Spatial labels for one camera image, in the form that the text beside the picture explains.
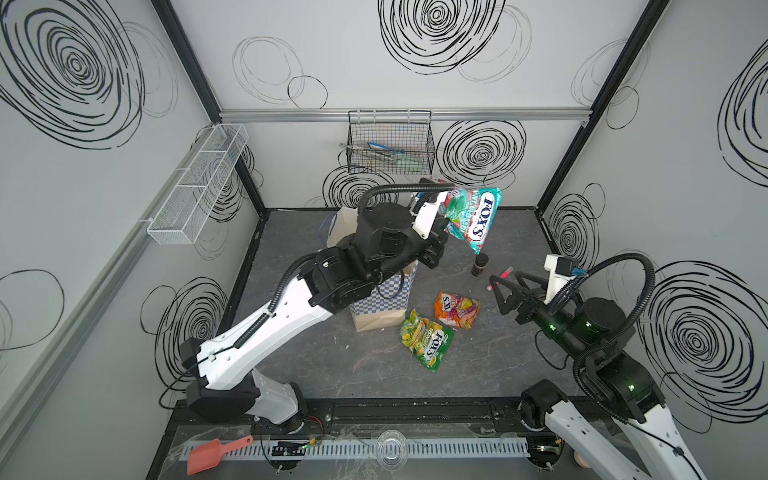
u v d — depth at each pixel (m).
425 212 0.45
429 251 0.49
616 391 0.43
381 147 0.91
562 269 0.52
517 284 0.64
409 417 0.75
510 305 0.54
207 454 0.68
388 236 0.38
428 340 0.84
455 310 0.89
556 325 0.52
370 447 0.64
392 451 0.70
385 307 0.81
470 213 0.54
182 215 0.73
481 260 0.94
